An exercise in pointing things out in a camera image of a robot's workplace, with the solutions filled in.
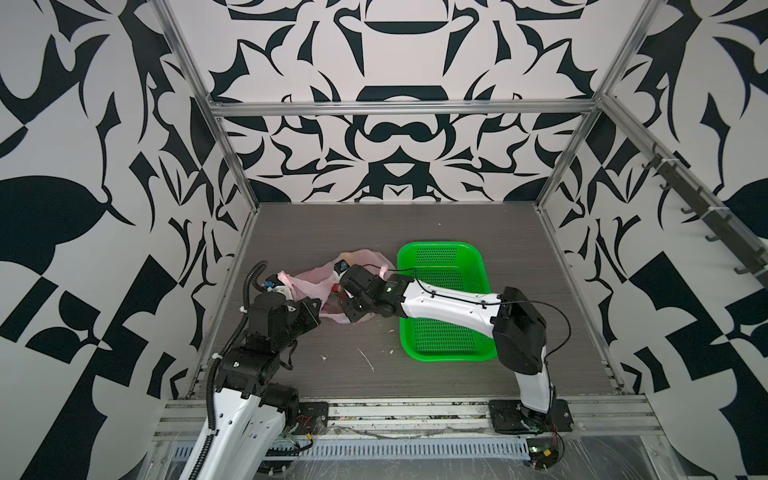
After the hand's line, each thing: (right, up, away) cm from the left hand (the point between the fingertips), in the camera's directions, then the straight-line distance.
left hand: (318, 296), depth 75 cm
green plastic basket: (+40, +5, +24) cm, 47 cm away
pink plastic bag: (+2, +2, +1) cm, 3 cm away
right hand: (+5, -3, +8) cm, 10 cm away
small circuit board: (+54, -36, -4) cm, 64 cm away
